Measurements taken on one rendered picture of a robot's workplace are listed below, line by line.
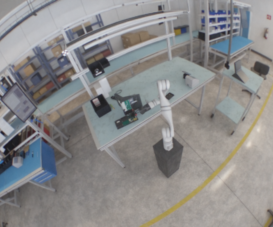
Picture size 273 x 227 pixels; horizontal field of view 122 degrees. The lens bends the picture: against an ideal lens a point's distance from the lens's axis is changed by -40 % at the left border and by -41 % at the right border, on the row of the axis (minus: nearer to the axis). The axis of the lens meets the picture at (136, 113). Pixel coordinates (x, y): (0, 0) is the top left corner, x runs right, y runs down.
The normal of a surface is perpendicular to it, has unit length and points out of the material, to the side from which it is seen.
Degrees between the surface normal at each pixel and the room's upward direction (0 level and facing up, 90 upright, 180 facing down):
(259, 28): 90
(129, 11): 90
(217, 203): 0
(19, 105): 101
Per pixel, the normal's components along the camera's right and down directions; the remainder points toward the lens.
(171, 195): -0.22, -0.65
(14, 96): 0.83, 0.42
